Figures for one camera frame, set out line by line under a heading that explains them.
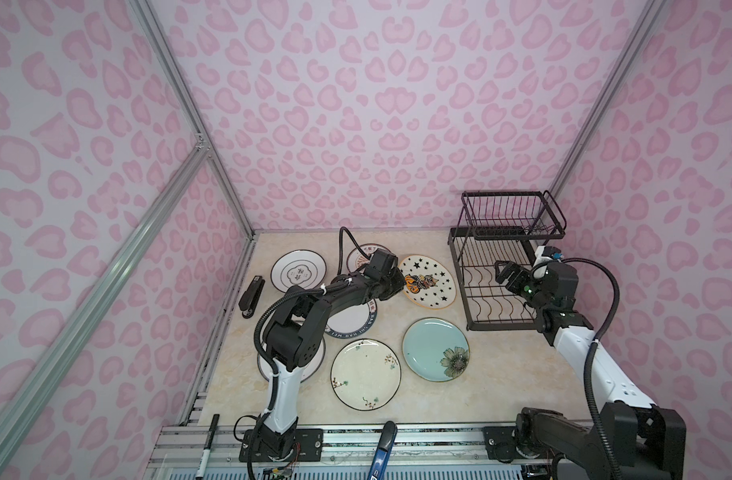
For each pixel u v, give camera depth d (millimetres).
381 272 773
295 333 530
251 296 979
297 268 1086
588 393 427
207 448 727
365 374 843
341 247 821
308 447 729
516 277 734
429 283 1019
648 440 435
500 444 720
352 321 939
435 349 886
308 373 838
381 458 679
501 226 1177
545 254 730
